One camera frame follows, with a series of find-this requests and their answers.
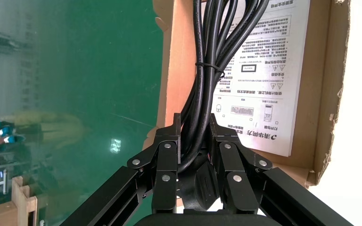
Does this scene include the brown cardboard storage box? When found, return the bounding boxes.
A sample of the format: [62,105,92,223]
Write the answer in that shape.
[142,0,352,190]

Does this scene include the black cable tie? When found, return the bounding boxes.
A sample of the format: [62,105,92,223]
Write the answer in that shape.
[195,62,226,79]

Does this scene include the white printed instruction sheet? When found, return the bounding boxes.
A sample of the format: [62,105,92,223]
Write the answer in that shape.
[211,0,311,158]

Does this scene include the wooden pallet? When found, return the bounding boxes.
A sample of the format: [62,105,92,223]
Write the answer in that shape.
[10,176,39,226]

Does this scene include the black power cable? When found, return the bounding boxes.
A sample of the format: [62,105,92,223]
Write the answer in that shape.
[176,0,271,213]

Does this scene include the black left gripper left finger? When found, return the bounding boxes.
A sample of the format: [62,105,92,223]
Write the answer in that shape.
[127,113,181,214]

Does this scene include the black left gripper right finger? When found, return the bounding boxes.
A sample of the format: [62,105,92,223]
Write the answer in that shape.
[209,113,274,215]

